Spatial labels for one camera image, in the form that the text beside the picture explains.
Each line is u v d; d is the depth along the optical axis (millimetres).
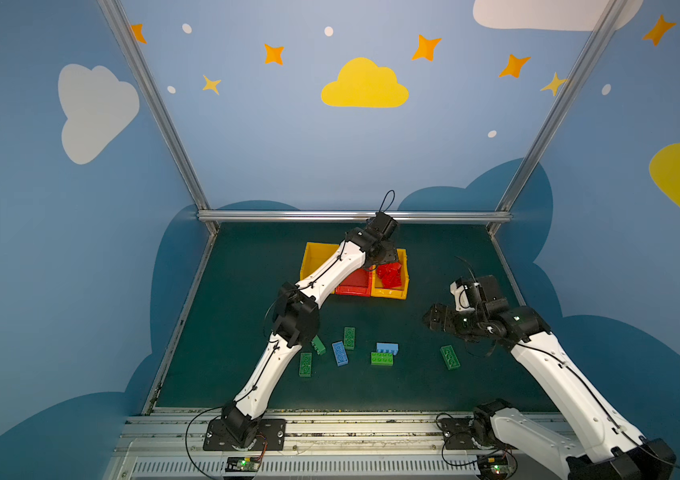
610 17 702
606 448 386
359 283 1019
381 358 861
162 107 861
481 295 594
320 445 733
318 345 880
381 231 754
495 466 713
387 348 868
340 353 864
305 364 844
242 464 706
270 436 738
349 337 903
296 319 604
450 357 862
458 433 749
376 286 984
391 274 1013
